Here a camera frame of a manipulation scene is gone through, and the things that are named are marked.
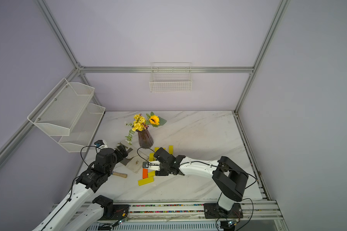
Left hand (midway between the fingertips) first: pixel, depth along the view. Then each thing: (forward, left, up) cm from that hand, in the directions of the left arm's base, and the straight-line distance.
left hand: (118, 152), depth 80 cm
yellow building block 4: (-3, -23, +9) cm, 25 cm away
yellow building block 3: (+4, -16, -14) cm, 22 cm away
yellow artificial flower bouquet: (+11, -13, +11) cm, 21 cm away
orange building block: (-7, -14, -15) cm, 21 cm away
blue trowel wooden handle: (-8, 0, -14) cm, 16 cm away
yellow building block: (-11, -14, -15) cm, 24 cm away
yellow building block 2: (-7, -18, -14) cm, 24 cm away
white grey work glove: (-1, -11, -4) cm, 12 cm away
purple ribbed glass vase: (+14, -11, -9) cm, 20 cm away
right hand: (-3, -22, -10) cm, 25 cm away
